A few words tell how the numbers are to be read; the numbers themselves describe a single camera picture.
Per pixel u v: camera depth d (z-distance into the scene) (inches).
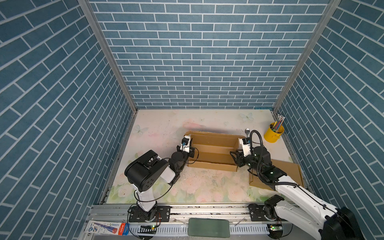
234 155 30.4
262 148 22.7
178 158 27.0
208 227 27.4
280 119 36.9
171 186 19.5
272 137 38.1
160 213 28.9
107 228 27.3
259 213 29.0
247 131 42.4
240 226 27.9
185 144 29.0
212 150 36.9
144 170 19.2
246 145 28.1
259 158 23.9
